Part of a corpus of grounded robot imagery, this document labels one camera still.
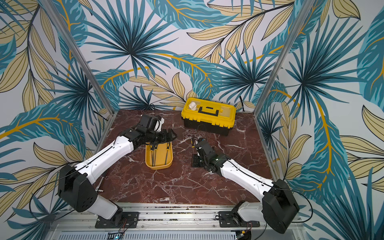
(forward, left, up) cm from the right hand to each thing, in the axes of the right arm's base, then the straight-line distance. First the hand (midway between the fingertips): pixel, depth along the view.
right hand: (192, 159), depth 83 cm
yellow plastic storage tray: (+8, +21, -10) cm, 24 cm away
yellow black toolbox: (+27, -11, +5) cm, 30 cm away
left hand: (+8, +11, +9) cm, 16 cm away
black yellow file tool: (+13, +24, -10) cm, 29 cm away
